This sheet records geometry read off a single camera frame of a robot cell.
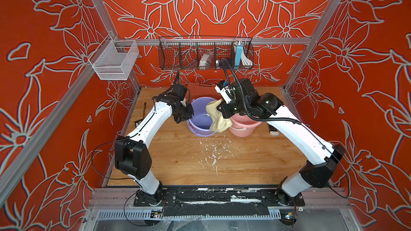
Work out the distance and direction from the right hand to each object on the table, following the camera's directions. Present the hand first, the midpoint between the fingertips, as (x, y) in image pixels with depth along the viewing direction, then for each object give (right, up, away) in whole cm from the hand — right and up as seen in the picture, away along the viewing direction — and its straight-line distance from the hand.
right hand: (214, 107), depth 69 cm
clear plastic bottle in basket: (-3, +27, +23) cm, 35 cm away
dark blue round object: (+6, +26, +27) cm, 38 cm away
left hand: (-11, -5, +15) cm, 19 cm away
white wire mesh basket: (-58, +28, +24) cm, 69 cm away
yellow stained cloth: (+2, -7, +1) cm, 8 cm away
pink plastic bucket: (+16, -10, +11) cm, 21 cm away
